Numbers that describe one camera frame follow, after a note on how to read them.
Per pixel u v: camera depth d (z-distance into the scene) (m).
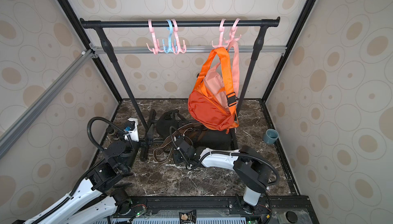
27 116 0.56
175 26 0.49
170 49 0.57
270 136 0.94
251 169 0.45
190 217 0.70
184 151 0.64
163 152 0.92
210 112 0.80
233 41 0.59
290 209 0.73
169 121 1.04
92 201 0.49
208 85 0.81
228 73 0.61
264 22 0.50
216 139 0.92
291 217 0.64
